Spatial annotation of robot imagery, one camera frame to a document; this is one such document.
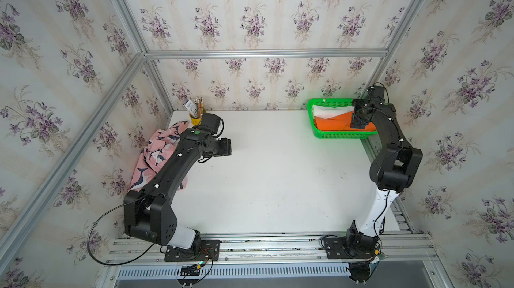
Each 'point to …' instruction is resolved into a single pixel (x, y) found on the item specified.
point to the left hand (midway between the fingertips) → (223, 150)
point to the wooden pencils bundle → (200, 106)
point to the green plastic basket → (338, 102)
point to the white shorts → (326, 112)
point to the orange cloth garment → (340, 123)
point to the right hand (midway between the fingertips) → (351, 109)
